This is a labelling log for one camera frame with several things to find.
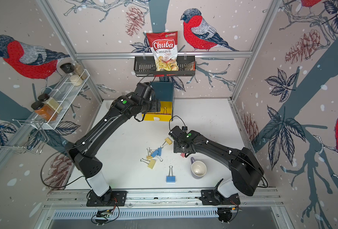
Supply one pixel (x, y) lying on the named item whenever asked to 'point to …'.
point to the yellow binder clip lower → (151, 163)
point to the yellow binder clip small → (149, 157)
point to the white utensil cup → (108, 104)
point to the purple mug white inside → (198, 168)
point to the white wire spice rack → (68, 92)
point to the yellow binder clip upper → (168, 140)
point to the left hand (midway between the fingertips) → (158, 102)
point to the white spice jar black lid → (74, 78)
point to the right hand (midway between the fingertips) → (181, 147)
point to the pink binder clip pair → (183, 154)
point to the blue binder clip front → (170, 179)
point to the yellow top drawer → (164, 115)
